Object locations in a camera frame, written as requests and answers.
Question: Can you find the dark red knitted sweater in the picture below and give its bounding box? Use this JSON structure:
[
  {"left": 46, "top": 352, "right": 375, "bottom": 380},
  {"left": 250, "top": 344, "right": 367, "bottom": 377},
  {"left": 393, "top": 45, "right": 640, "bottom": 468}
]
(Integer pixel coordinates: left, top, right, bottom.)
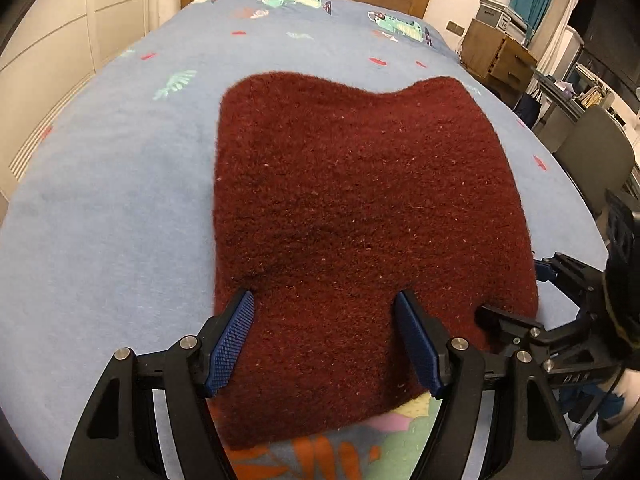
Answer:
[{"left": 213, "top": 73, "right": 538, "bottom": 450}]

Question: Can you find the grey office chair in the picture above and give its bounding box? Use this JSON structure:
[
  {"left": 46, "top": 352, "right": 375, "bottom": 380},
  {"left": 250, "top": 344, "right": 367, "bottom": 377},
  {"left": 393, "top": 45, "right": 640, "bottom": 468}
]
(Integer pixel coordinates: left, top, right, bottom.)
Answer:
[{"left": 554, "top": 106, "right": 634, "bottom": 217}]

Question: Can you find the cluttered desk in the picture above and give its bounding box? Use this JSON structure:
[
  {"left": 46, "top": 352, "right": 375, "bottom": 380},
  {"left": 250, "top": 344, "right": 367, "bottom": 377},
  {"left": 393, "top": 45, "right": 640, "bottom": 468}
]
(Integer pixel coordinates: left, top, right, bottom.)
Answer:
[{"left": 533, "top": 63, "right": 639, "bottom": 162}]

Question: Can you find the blue patterned bed blanket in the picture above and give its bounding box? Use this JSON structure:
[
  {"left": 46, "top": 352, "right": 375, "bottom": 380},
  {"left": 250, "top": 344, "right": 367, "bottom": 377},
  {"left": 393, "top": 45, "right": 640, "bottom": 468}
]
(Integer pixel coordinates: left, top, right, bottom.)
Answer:
[{"left": 1, "top": 0, "right": 606, "bottom": 479}]

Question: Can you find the wooden nightstand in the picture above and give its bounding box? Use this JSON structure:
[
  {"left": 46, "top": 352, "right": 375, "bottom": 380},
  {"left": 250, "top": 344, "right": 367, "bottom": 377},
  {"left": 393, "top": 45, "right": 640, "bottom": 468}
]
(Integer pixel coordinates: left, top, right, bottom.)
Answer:
[{"left": 460, "top": 18, "right": 537, "bottom": 108}]

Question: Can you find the grey box on nightstand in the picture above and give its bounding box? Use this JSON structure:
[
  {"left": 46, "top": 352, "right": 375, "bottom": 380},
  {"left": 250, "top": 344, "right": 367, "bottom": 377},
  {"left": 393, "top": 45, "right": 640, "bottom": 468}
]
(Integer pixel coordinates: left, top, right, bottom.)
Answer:
[{"left": 475, "top": 0, "right": 528, "bottom": 44}]

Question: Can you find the white wardrobe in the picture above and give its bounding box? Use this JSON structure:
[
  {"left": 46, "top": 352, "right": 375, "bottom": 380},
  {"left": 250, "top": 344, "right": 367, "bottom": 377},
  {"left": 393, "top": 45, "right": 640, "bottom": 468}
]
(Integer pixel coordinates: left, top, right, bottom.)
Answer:
[{"left": 1, "top": 0, "right": 152, "bottom": 198}]

